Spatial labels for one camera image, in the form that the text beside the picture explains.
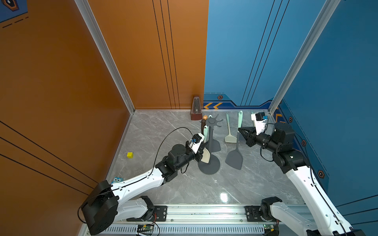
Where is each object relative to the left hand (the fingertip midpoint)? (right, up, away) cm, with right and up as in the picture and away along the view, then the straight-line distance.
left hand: (206, 139), depth 73 cm
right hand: (+16, +6, -3) cm, 18 cm away
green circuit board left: (-30, -43, -2) cm, 52 cm away
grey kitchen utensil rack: (+6, -18, +17) cm, 26 cm away
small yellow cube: (-47, -12, +20) cm, 52 cm away
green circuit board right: (+31, -43, -4) cm, 53 cm away
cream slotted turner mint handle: (+1, -9, +5) cm, 10 cm away
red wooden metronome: (-4, +16, +35) cm, 39 cm away
